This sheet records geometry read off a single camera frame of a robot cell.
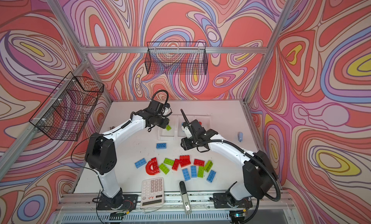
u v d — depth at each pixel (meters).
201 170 0.84
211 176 0.82
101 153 0.48
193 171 0.83
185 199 0.72
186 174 0.82
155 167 0.84
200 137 0.61
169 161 0.87
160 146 0.92
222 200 0.74
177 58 0.98
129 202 0.72
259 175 0.42
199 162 0.86
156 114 0.72
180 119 0.74
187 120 0.65
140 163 0.85
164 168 0.84
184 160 0.86
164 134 1.00
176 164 0.86
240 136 0.97
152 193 0.75
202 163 0.85
